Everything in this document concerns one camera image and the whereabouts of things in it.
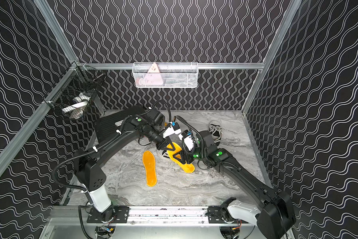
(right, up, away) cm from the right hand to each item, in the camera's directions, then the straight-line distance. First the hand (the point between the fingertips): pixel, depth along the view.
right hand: (178, 151), depth 76 cm
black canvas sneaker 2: (+25, +11, +25) cm, 37 cm away
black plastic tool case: (-51, +13, +28) cm, 59 cm away
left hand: (-2, +3, 0) cm, 4 cm away
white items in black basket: (-50, +25, 0) cm, 56 cm away
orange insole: (-17, -11, +14) cm, 25 cm away
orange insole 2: (-3, +2, -1) cm, 4 cm away
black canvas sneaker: (-8, -5, +17) cm, 19 cm away
